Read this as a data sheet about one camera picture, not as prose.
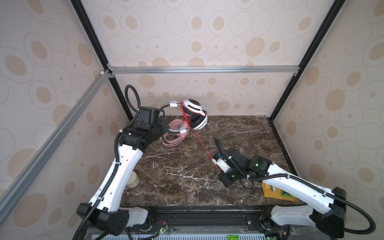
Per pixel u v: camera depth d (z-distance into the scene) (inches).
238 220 29.5
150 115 20.0
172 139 40.8
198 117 26.5
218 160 25.8
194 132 43.4
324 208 15.8
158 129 23.3
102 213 14.4
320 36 30.1
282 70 35.9
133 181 31.8
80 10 26.9
